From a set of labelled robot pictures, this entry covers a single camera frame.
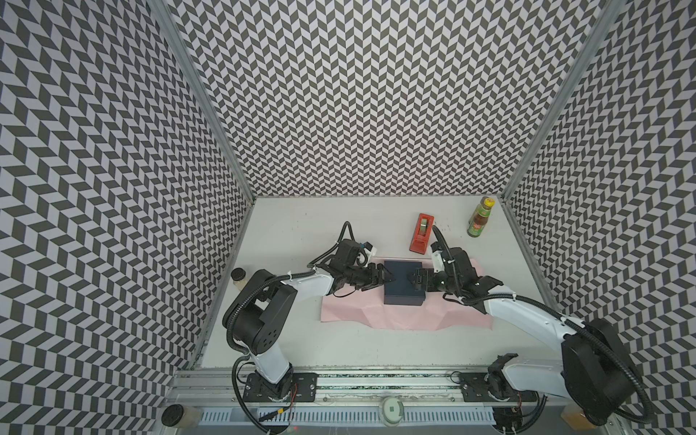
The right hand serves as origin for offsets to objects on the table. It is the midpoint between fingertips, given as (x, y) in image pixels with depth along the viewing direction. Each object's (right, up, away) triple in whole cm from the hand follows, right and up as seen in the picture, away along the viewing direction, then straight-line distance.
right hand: (419, 282), depth 86 cm
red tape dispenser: (+3, +14, +13) cm, 19 cm away
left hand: (-10, +1, -1) cm, 10 cm away
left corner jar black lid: (-61, -23, -26) cm, 71 cm away
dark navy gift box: (-6, -3, +1) cm, 6 cm away
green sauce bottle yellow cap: (+24, +21, +11) cm, 34 cm away
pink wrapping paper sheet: (-17, -8, +1) cm, 19 cm away
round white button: (-12, -23, -25) cm, 37 cm away
